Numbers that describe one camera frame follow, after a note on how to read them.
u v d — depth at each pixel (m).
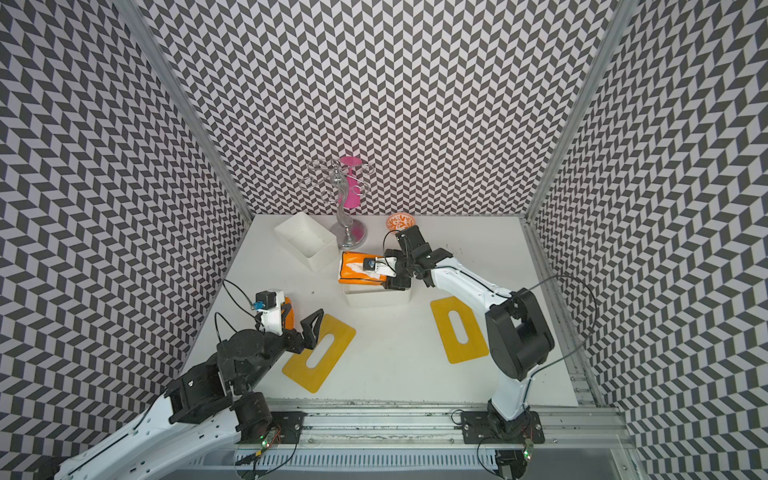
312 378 0.81
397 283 0.77
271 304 0.57
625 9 0.67
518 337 0.47
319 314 0.66
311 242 1.18
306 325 0.60
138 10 0.72
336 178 0.92
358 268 0.79
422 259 0.65
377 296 0.86
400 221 1.16
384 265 0.76
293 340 0.59
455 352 0.87
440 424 0.75
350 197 1.00
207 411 0.47
